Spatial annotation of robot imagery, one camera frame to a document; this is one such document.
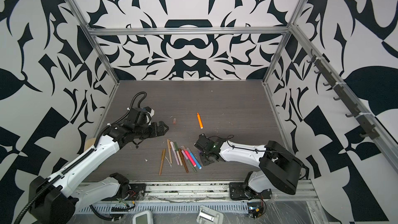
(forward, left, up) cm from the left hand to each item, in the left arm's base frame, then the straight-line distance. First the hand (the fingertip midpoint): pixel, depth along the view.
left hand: (162, 126), depth 79 cm
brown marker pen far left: (-13, +2, -16) cm, 20 cm away
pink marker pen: (-10, -13, -15) cm, 22 cm away
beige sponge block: (-2, +42, -12) cm, 43 cm away
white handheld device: (-36, +6, -11) cm, 38 cm away
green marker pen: (-16, -15, -15) cm, 27 cm away
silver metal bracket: (-36, -21, -14) cm, 44 cm away
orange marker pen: (+11, -19, -16) cm, 27 cm away
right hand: (-11, -22, -15) cm, 29 cm away
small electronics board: (-34, -43, -17) cm, 57 cm away
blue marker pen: (-11, -15, -16) cm, 25 cm away
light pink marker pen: (-7, -5, -16) cm, 18 cm away
